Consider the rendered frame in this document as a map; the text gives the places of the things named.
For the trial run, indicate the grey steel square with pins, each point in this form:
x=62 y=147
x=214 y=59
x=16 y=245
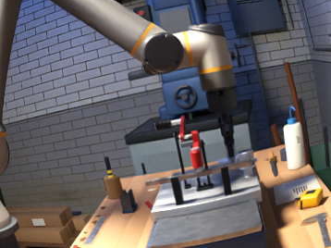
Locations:
x=320 y=225

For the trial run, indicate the thin dark rod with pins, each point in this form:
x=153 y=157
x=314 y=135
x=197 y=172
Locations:
x=305 y=131

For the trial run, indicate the small dark blue block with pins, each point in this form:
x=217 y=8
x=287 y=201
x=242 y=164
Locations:
x=283 y=154

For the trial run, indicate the red clamp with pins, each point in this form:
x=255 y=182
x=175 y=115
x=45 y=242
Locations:
x=196 y=153

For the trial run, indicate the steel gauge bar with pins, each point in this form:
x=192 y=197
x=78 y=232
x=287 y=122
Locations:
x=197 y=174

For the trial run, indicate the grey rubber mat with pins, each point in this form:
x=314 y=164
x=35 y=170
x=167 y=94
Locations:
x=209 y=227

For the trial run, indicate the black box with red button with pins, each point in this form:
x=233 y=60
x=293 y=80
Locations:
x=141 y=13

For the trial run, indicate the black rack post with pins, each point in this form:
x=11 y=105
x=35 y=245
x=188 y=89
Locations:
x=177 y=191
x=226 y=180

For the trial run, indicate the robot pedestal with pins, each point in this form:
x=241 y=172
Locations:
x=5 y=239

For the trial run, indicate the white squeeze bottle blue nozzle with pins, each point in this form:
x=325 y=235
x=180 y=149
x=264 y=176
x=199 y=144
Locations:
x=294 y=146

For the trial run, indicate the red clamp lever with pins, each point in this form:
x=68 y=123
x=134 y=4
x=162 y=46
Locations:
x=182 y=128

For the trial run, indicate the clear steel bracket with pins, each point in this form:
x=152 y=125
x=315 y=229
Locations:
x=246 y=165

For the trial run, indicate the blue grey electrical panel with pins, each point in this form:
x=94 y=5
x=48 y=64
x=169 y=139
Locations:
x=255 y=11

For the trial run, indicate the black dropout carrier frame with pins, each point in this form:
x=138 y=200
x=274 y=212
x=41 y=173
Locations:
x=204 y=180

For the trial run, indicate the small black pin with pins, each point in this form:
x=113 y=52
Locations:
x=143 y=168

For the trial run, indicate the blue milling machine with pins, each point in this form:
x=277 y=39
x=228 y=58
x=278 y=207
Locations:
x=181 y=88

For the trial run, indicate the small blue grey vise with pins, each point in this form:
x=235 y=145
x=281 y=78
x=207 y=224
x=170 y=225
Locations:
x=128 y=202

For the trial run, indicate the black punch with yellow band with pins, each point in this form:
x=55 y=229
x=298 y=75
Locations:
x=108 y=167

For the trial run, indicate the grey jig base plate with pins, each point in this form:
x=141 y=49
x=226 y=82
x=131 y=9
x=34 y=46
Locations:
x=209 y=196

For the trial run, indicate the white sheet with drill bits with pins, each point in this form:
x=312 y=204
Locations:
x=286 y=193

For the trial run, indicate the small cardboard box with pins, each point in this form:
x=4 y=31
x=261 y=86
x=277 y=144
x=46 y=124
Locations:
x=81 y=221

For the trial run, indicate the flat cardboard box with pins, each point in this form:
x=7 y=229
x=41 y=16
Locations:
x=43 y=234

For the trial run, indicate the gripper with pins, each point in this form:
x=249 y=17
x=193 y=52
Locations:
x=221 y=102

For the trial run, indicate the green bin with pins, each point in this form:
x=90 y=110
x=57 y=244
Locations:
x=320 y=159

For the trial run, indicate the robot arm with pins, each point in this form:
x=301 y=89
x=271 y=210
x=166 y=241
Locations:
x=92 y=12

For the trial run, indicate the steel ruler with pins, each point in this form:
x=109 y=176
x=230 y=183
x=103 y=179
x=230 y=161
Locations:
x=95 y=229

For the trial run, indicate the long brown rod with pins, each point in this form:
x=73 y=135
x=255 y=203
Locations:
x=294 y=97

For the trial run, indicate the short dark rod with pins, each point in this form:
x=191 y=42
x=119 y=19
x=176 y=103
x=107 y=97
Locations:
x=326 y=143

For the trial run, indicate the large cardboard box with label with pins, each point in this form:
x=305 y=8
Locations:
x=40 y=219

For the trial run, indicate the small red wedge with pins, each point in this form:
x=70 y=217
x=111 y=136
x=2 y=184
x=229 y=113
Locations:
x=149 y=204

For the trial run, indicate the yellow tape measure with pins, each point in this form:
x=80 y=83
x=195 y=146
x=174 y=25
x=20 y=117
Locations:
x=310 y=198

